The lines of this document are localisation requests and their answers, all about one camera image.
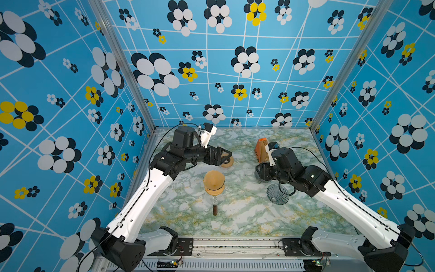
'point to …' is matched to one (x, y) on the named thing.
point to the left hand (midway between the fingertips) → (225, 151)
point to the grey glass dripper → (277, 195)
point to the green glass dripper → (216, 191)
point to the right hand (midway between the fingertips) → (261, 167)
